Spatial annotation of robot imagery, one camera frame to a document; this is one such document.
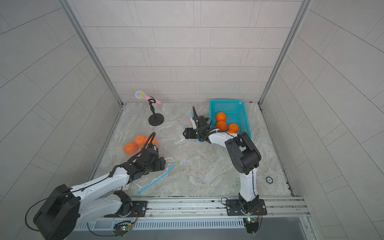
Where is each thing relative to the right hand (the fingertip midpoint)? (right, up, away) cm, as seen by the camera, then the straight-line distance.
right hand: (188, 132), depth 96 cm
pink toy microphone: (-27, +23, -11) cm, 37 cm away
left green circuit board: (-28, -39, -30) cm, 57 cm away
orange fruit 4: (-29, -4, -5) cm, 30 cm away
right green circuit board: (+32, -40, -26) cm, 57 cm away
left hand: (-14, -16, -9) cm, 23 cm away
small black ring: (+45, -25, -16) cm, 54 cm away
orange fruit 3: (+29, +3, +1) cm, 29 cm away
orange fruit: (+22, +10, +7) cm, 25 cm away
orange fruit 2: (+22, +5, +1) cm, 22 cm away
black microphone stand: (-25, +8, +10) cm, 28 cm away
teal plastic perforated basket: (+34, +13, +14) cm, 39 cm away
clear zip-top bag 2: (-32, -6, -6) cm, 33 cm away
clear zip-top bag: (+2, -6, -2) cm, 7 cm away
